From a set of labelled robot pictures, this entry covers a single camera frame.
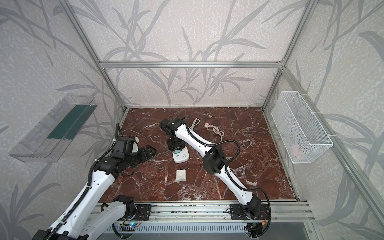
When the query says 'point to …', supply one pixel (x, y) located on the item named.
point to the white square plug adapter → (181, 175)
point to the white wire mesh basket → (300, 131)
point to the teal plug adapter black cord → (177, 151)
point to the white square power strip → (181, 157)
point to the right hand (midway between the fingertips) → (175, 146)
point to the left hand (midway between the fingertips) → (153, 149)
